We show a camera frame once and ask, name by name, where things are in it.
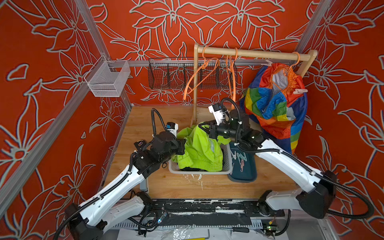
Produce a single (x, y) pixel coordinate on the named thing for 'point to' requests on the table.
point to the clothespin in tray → (239, 155)
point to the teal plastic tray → (244, 165)
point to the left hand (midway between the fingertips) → (186, 139)
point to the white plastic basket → (226, 169)
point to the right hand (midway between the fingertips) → (199, 123)
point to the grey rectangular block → (143, 185)
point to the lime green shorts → (203, 153)
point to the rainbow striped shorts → (268, 98)
